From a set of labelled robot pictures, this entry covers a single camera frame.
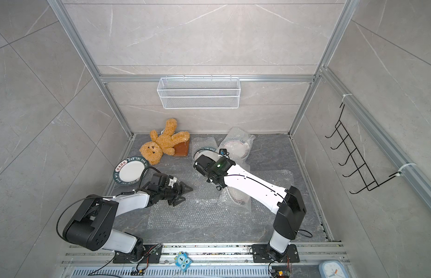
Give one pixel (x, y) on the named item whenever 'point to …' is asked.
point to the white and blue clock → (331, 269)
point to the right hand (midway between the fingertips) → (225, 175)
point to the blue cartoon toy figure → (182, 261)
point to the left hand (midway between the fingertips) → (191, 191)
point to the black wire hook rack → (357, 175)
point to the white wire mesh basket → (198, 93)
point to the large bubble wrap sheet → (205, 208)
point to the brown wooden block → (182, 149)
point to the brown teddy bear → (153, 151)
